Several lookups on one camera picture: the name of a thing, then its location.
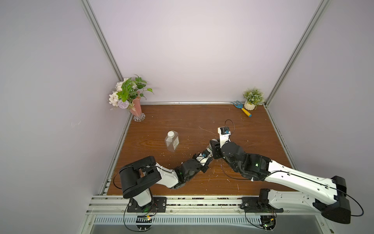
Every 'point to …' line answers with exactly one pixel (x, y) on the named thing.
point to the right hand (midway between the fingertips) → (212, 140)
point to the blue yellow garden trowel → (239, 105)
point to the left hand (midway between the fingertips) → (212, 154)
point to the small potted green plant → (254, 96)
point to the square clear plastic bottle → (172, 144)
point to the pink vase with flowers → (127, 95)
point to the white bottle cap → (170, 134)
